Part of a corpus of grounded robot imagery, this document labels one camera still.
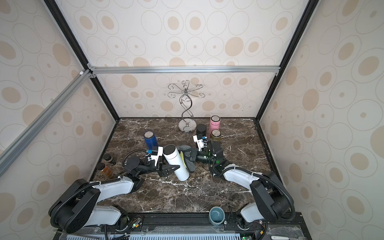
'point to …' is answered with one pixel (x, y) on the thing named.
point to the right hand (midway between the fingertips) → (186, 153)
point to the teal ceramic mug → (217, 215)
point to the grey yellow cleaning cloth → (184, 150)
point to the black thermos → (201, 129)
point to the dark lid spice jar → (108, 158)
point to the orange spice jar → (106, 172)
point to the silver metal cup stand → (188, 124)
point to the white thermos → (171, 154)
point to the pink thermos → (214, 123)
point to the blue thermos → (150, 139)
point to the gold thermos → (216, 134)
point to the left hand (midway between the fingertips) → (180, 164)
